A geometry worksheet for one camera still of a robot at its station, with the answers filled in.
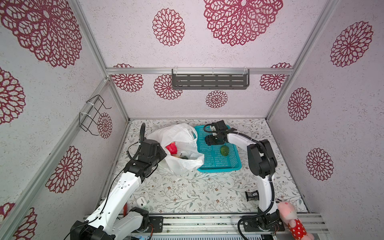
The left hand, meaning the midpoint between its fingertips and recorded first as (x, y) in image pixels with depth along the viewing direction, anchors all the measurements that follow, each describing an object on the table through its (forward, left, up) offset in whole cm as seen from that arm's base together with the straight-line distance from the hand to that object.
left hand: (163, 152), depth 81 cm
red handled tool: (-25, +19, -15) cm, 34 cm away
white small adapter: (-21, +12, -15) cm, 28 cm away
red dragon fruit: (+10, -3, -10) cm, 15 cm away
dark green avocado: (+9, -37, -13) cm, 40 cm away
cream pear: (+6, -8, -14) cm, 17 cm away
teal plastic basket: (+7, -33, -19) cm, 39 cm away
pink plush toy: (-29, -60, -9) cm, 67 cm away
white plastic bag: (+5, -13, -13) cm, 19 cm away
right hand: (+20, -28, -13) cm, 37 cm away
